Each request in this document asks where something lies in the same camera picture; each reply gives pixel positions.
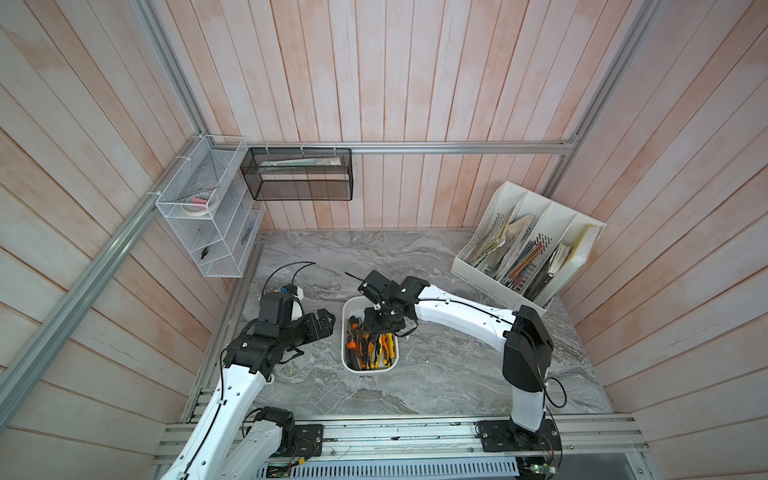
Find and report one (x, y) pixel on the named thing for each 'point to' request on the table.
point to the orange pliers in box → (357, 344)
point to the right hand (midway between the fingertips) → (370, 328)
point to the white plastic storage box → (354, 306)
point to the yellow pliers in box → (386, 348)
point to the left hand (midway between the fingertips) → (321, 327)
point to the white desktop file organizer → (524, 249)
